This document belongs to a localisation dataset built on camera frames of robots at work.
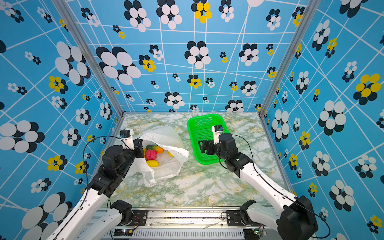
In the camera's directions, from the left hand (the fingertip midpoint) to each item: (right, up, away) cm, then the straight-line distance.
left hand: (142, 137), depth 72 cm
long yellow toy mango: (+9, -13, +23) cm, 28 cm away
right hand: (+31, -3, +7) cm, 32 cm away
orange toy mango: (+2, -9, +22) cm, 24 cm away
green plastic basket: (+29, +4, +37) cm, 47 cm away
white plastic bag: (+10, -17, +22) cm, 29 cm away
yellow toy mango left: (0, -17, +17) cm, 24 cm away
